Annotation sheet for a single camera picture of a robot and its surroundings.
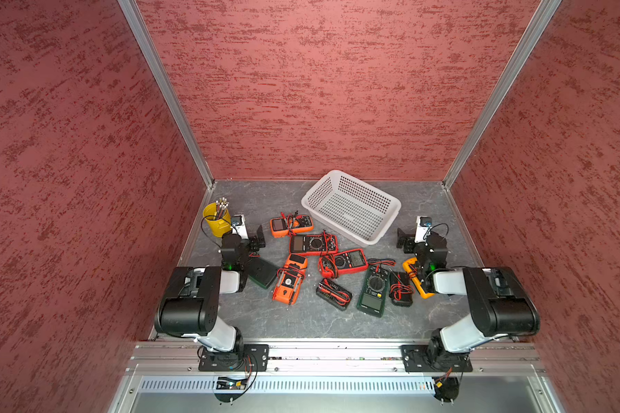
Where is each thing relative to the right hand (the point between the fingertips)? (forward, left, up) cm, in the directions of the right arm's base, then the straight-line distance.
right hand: (410, 231), depth 94 cm
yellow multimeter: (-12, +3, -4) cm, 13 cm away
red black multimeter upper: (-3, +35, -3) cm, 36 cm away
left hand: (+1, +61, +2) cm, 61 cm away
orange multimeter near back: (+6, +50, -3) cm, 50 cm away
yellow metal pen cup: (+3, +72, +2) cm, 72 cm away
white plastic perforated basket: (+19, +20, -7) cm, 28 cm away
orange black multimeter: (-17, +45, -2) cm, 48 cm away
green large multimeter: (-21, +16, -5) cm, 27 cm away
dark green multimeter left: (-13, +56, -4) cm, 57 cm away
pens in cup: (+6, +69, +11) cm, 70 cm away
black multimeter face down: (-21, +7, -3) cm, 23 cm away
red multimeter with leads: (-11, +25, -2) cm, 27 cm away
